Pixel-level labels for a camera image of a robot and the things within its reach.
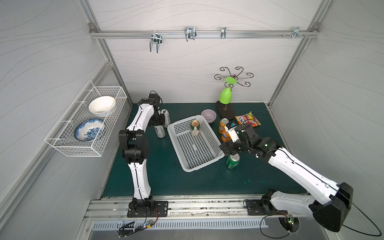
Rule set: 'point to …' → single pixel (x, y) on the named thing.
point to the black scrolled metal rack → (249, 75)
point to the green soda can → (233, 161)
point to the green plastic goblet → (226, 94)
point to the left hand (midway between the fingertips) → (159, 124)
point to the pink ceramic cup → (210, 115)
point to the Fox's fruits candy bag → (248, 118)
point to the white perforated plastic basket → (194, 152)
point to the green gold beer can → (195, 127)
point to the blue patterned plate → (88, 129)
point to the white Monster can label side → (167, 117)
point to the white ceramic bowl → (100, 106)
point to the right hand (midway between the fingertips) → (228, 141)
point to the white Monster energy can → (160, 131)
